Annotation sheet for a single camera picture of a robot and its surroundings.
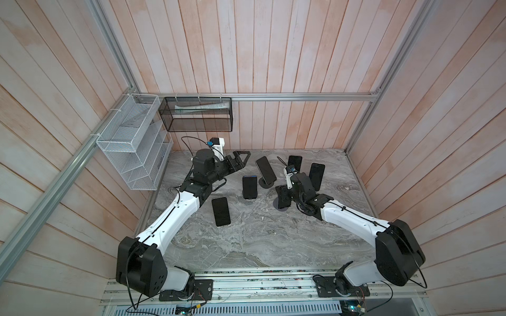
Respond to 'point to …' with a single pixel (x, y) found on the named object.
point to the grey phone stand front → (275, 204)
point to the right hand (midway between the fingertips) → (282, 185)
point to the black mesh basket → (197, 114)
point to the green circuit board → (351, 307)
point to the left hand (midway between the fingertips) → (245, 160)
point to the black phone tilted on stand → (265, 170)
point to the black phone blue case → (250, 187)
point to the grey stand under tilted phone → (263, 183)
